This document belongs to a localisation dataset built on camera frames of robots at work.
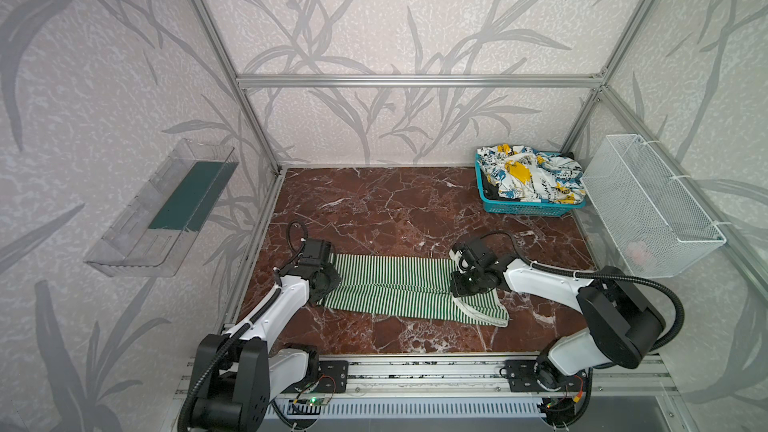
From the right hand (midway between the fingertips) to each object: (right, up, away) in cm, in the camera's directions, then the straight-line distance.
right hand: (449, 279), depth 89 cm
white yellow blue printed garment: (+28, +33, +13) cm, 45 cm away
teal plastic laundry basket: (+27, +21, +13) cm, 37 cm away
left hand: (-34, +3, -1) cm, 34 cm away
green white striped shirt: (-11, -2, 0) cm, 12 cm away
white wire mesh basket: (+39, +20, -26) cm, 51 cm away
